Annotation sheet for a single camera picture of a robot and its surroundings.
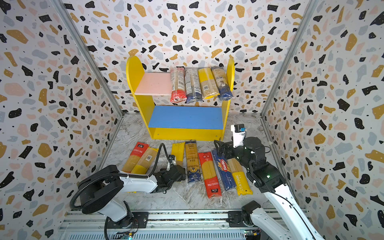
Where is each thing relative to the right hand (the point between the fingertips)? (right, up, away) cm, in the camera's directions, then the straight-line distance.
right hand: (221, 137), depth 66 cm
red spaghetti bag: (-3, -28, +17) cm, 33 cm away
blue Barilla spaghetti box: (+5, -21, +21) cm, 30 cm away
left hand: (-22, -20, +24) cm, 38 cm away
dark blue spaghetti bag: (-14, -17, +27) cm, 35 cm away
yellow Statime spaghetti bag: (+14, -26, +19) cm, 35 cm away
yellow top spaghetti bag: (-24, -11, +32) cm, 41 cm away
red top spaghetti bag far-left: (-50, -11, +31) cm, 60 cm away
